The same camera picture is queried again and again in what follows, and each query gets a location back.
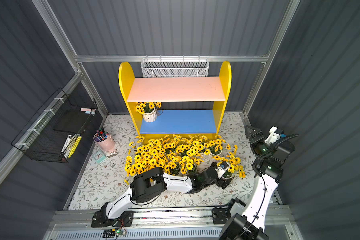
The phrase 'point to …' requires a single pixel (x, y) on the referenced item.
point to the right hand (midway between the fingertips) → (250, 132)
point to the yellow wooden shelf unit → (154, 125)
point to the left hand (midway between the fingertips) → (228, 170)
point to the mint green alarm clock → (99, 156)
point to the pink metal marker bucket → (104, 141)
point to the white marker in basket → (67, 141)
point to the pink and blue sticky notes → (89, 111)
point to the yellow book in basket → (72, 148)
